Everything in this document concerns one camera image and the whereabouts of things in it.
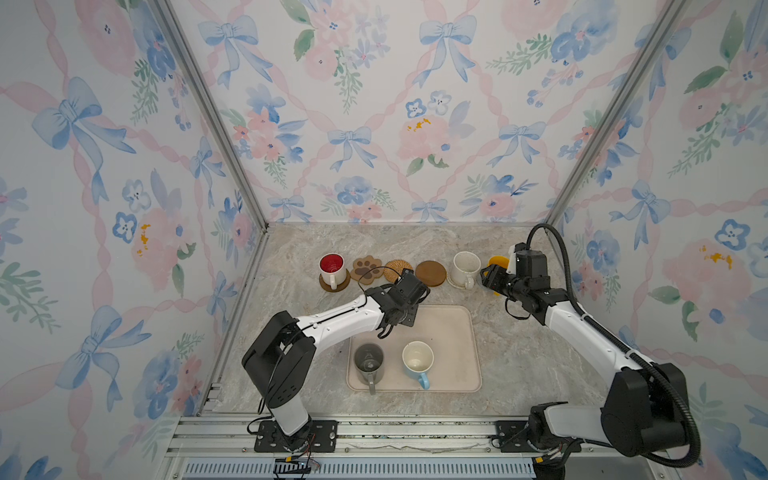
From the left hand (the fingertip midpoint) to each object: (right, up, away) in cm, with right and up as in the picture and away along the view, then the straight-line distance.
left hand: (406, 307), depth 87 cm
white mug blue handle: (+3, -14, -1) cm, 15 cm away
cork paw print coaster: (-13, +10, +19) cm, 25 cm away
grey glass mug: (-11, -15, -4) cm, 19 cm away
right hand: (+24, +10, 0) cm, 26 cm away
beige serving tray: (+14, -9, +5) cm, 17 cm away
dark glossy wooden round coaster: (-21, +5, +11) cm, 24 cm away
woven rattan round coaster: (-2, +11, +20) cm, 23 cm away
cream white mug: (+21, +12, +13) cm, 28 cm away
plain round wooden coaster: (+9, +9, +17) cm, 22 cm away
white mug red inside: (-24, +10, +13) cm, 29 cm away
